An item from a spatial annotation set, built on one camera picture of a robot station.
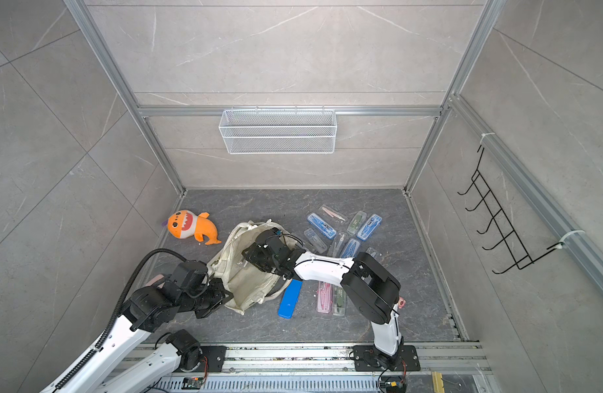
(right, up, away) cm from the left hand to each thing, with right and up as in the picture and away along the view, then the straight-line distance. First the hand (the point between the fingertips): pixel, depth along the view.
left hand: (239, 291), depth 72 cm
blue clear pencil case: (+26, +17, +33) cm, 45 cm away
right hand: (-1, +8, +12) cm, 14 cm away
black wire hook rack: (+72, +13, -13) cm, 75 cm away
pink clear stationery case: (+27, -7, +14) cm, 31 cm away
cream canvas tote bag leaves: (+1, -2, +12) cm, 12 cm away
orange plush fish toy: (-29, +18, +26) cm, 43 cm away
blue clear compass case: (+47, +17, +32) cm, 60 cm away
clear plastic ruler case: (+24, +11, +28) cm, 39 cm away
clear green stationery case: (+43, +18, +34) cm, 57 cm away
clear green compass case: (+31, -8, +12) cm, 35 cm away
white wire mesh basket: (+9, +57, +29) cm, 65 cm away
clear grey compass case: (+33, +9, +27) cm, 43 cm away
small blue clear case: (+38, +8, +26) cm, 47 cm away
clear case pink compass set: (+32, +22, +39) cm, 55 cm away
